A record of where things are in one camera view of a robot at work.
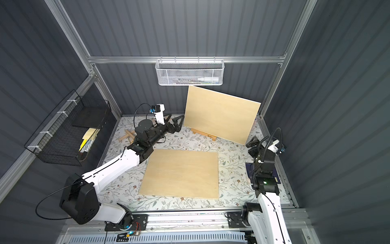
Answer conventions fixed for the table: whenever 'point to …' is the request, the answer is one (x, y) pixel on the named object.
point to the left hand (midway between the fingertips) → (179, 115)
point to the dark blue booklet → (249, 167)
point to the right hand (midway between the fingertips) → (262, 142)
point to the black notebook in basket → (90, 117)
